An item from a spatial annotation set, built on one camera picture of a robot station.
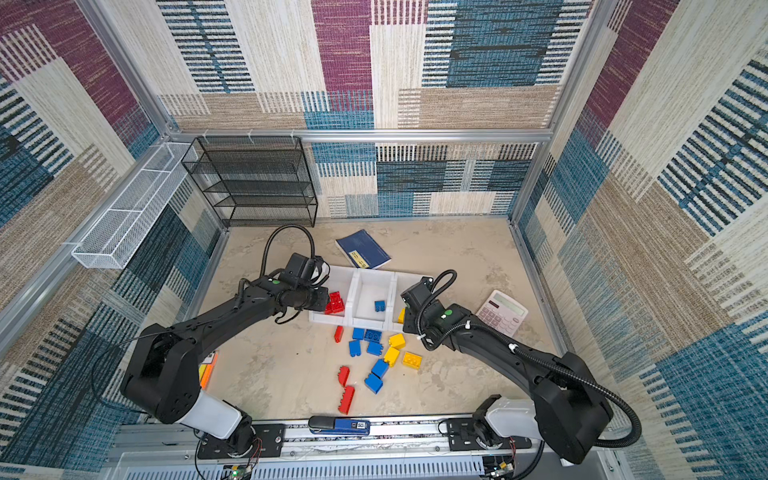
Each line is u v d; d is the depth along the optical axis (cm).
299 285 69
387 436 76
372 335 89
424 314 63
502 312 93
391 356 85
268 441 73
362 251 109
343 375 82
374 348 87
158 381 44
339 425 72
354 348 88
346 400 79
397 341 88
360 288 99
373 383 81
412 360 86
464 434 73
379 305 94
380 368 84
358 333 90
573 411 41
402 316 92
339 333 90
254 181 111
